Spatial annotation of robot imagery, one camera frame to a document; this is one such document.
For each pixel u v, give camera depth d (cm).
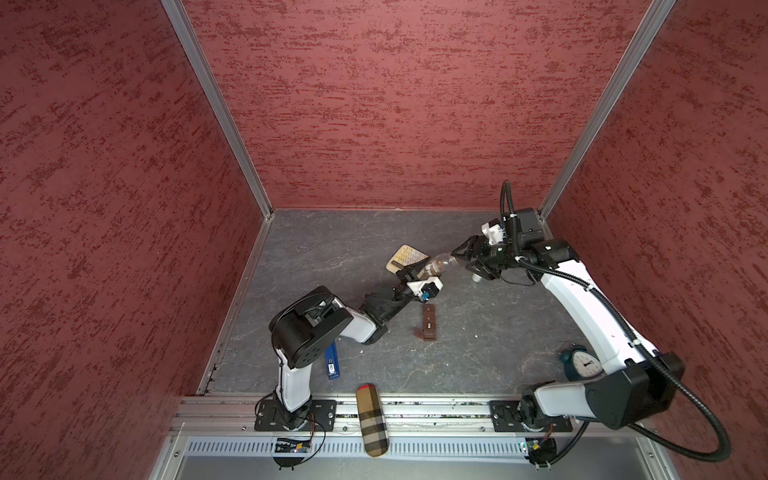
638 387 39
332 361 80
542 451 72
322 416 75
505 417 74
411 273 75
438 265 77
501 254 64
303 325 51
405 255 106
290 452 73
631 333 42
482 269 68
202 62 79
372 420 71
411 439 71
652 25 73
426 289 69
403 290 76
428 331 88
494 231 73
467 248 69
